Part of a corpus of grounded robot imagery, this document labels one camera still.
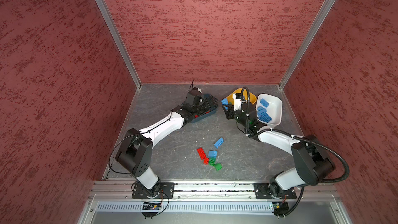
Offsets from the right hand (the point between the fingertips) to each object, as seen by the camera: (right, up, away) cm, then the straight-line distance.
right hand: (222, 107), depth 87 cm
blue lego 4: (+29, -7, +13) cm, 33 cm away
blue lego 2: (+28, -3, +17) cm, 33 cm away
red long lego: (-12, -26, -2) cm, 29 cm away
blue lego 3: (+29, -6, +13) cm, 32 cm away
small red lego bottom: (-9, -29, -6) cm, 31 cm away
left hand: (-5, +1, -2) cm, 6 cm away
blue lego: (-2, -20, 0) cm, 21 cm away
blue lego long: (+1, +3, -2) cm, 4 cm away
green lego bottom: (-3, -31, -7) cm, 32 cm away
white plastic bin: (+35, -2, +19) cm, 40 cm away
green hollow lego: (-6, -29, -6) cm, 30 cm away
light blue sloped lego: (-6, -25, -4) cm, 26 cm away
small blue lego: (+33, +2, +21) cm, 39 cm away
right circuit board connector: (+25, -46, -17) cm, 55 cm away
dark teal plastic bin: (-8, +2, -13) cm, 16 cm away
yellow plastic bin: (+24, +6, +20) cm, 31 cm away
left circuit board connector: (-38, -47, -15) cm, 62 cm away
